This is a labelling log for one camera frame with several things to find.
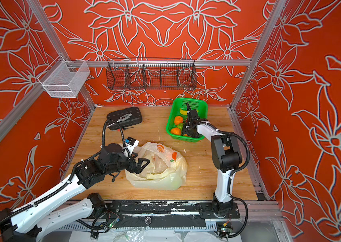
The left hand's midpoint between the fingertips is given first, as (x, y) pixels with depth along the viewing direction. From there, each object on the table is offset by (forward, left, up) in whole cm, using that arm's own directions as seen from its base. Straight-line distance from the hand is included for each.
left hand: (144, 157), depth 71 cm
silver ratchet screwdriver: (+35, +21, -12) cm, 43 cm away
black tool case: (+36, +14, -14) cm, 41 cm away
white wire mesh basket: (+44, +56, +12) cm, 73 cm away
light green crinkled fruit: (+31, -18, -14) cm, 38 cm away
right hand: (+28, -21, -15) cm, 38 cm away
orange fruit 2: (+26, -15, -13) cm, 33 cm away
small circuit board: (-24, -39, -20) cm, 50 cm away
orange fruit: (+38, -16, -16) cm, 44 cm away
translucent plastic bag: (-1, -11, -10) cm, 15 cm away
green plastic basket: (+51, -33, -12) cm, 62 cm away
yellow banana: (+47, -21, -18) cm, 55 cm away
